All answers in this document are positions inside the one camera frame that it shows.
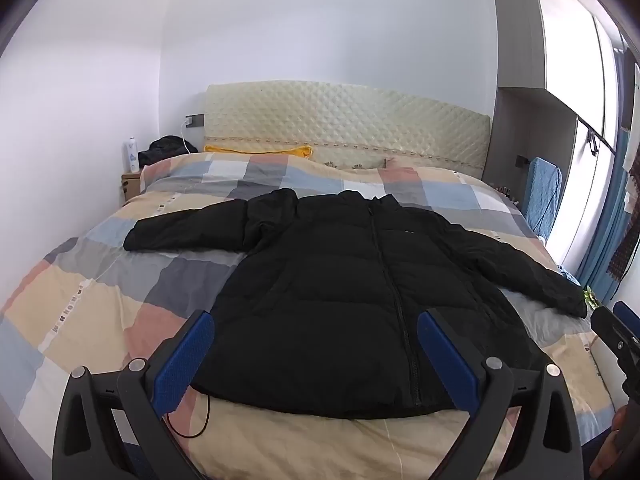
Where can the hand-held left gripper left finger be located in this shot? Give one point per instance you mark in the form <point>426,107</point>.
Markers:
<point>185,355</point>

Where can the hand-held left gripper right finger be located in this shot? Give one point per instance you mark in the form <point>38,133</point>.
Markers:
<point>447,360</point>

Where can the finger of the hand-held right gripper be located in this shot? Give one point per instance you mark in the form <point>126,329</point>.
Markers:
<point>629,312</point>
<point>612,327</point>

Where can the black puffer jacket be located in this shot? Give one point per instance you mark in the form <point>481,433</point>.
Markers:
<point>330,285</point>

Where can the person's right hand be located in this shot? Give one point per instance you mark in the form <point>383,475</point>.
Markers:
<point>607,445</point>

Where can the green plant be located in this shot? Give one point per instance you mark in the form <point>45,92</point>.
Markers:
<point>591,297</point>

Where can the brown patterned cloth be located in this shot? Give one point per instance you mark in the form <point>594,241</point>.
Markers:
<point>622,255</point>

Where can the blue curtain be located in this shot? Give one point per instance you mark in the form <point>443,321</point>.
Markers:
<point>602,240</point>

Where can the plaid checkered duvet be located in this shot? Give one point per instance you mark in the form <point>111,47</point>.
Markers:
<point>100,300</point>

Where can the blue cloth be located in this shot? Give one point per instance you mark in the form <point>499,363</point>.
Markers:
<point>542,195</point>

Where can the wooden nightstand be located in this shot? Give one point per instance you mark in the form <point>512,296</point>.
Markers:
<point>131,187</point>

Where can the black bag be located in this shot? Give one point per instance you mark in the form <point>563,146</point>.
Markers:
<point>165,149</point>

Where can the white spray bottle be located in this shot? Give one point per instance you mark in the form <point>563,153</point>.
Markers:
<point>131,155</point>

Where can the yellow cloth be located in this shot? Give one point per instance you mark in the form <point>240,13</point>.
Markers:
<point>260,150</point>

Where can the floral pillow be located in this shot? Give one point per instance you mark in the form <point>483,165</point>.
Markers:
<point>350,157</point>

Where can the cream quilted headboard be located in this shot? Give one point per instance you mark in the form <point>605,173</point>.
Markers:
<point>350,115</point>

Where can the grey and white wardrobe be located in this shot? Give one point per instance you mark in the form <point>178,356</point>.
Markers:
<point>550,60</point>

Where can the grey wall socket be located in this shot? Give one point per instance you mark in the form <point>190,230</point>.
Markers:
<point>194,121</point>

